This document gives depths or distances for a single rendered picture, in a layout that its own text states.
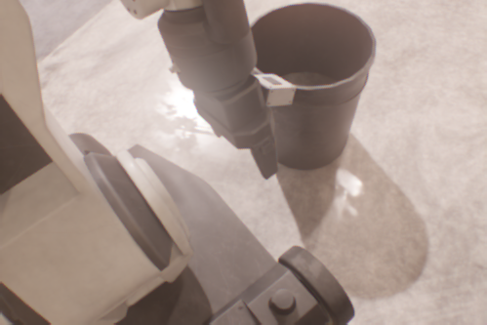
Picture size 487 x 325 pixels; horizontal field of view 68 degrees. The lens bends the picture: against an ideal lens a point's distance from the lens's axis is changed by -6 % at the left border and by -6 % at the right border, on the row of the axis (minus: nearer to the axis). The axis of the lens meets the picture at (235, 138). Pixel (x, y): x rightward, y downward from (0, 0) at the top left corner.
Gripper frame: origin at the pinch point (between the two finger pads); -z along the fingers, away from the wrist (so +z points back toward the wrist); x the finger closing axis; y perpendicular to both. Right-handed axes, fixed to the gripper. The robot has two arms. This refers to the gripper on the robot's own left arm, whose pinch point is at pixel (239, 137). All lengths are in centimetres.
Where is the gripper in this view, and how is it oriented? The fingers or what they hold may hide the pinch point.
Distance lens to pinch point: 48.3
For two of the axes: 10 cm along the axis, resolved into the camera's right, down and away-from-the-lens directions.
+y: 7.9, -5.4, 2.8
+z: -2.3, -6.9, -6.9
